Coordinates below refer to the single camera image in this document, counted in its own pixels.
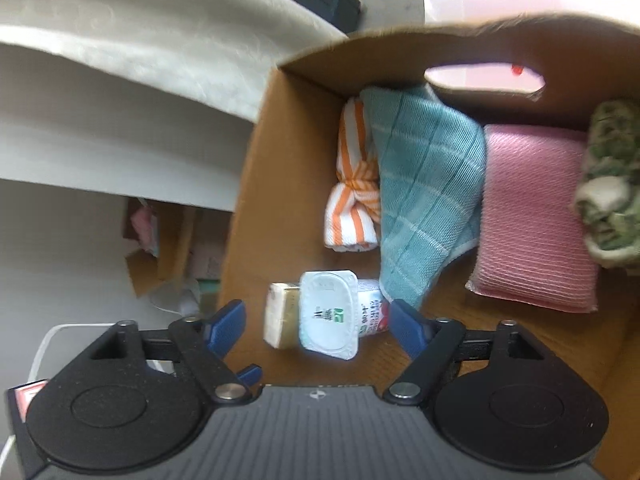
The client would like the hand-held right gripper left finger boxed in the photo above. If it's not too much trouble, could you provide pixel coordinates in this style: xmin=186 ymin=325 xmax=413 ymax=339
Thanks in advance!
xmin=75 ymin=299 xmax=253 ymax=406

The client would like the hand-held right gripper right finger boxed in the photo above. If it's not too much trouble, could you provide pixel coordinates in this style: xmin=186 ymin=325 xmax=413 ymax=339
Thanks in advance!
xmin=382 ymin=299 xmax=561 ymax=406

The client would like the beige small tissue box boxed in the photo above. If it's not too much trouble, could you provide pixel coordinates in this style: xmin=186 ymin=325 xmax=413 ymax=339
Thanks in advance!
xmin=263 ymin=281 xmax=303 ymax=351

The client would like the white small rounded packet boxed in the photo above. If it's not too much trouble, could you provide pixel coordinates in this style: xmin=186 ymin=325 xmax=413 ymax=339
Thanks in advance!
xmin=298 ymin=270 xmax=391 ymax=361

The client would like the brown cardboard box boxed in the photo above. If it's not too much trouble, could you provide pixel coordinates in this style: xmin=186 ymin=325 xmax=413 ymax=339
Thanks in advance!
xmin=217 ymin=12 xmax=640 ymax=480

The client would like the orange striped towel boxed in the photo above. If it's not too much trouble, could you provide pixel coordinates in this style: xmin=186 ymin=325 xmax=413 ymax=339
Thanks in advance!
xmin=322 ymin=96 xmax=383 ymax=252

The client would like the teal checked cloth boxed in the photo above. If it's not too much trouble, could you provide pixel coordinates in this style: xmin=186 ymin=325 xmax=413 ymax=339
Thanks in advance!
xmin=359 ymin=84 xmax=488 ymax=311

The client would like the pink sponge cloth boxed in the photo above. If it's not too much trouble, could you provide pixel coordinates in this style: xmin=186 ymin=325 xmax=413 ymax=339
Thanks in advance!
xmin=465 ymin=124 xmax=598 ymax=313

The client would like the green fluffy cloth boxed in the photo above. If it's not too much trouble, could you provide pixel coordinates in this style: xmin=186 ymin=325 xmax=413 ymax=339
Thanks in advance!
xmin=572 ymin=100 xmax=640 ymax=276

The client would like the small open cardboard box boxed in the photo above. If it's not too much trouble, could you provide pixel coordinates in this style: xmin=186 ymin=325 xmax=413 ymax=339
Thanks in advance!
xmin=124 ymin=197 xmax=233 ymax=313

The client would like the white textured fabric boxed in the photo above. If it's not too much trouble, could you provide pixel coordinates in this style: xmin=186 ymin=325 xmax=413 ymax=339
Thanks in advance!
xmin=0 ymin=0 xmax=348 ymax=211

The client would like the white cable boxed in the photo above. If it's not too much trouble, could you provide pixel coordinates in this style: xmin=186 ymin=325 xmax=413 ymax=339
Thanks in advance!
xmin=27 ymin=324 xmax=118 ymax=386

